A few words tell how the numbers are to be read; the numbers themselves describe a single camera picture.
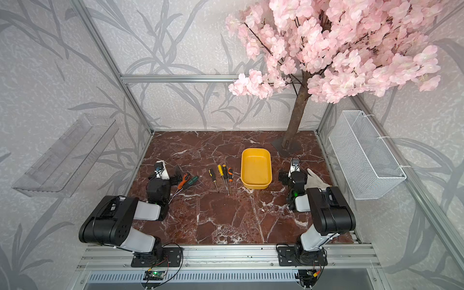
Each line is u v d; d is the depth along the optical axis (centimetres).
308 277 73
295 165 80
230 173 99
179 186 93
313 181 96
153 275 71
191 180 94
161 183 70
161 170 76
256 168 102
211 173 98
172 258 73
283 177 86
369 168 60
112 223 45
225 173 99
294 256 72
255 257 76
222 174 99
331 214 45
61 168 66
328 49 55
